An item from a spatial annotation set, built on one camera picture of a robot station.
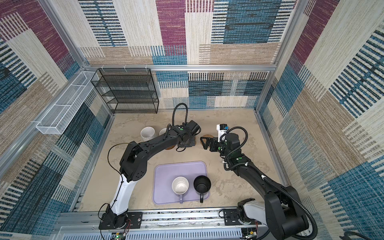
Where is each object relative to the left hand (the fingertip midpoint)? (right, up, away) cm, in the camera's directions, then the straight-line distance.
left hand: (191, 141), depth 95 cm
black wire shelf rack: (-46, +35, +15) cm, 60 cm away
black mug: (+6, -22, -12) cm, 26 cm away
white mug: (-29, +5, +6) cm, 30 cm away
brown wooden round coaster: (-12, -3, -10) cm, 16 cm away
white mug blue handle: (-18, +6, -1) cm, 19 cm away
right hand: (+9, +2, -11) cm, 15 cm away
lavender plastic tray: (-16, -19, -6) cm, 26 cm away
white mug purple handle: (-5, -23, -12) cm, 26 cm away
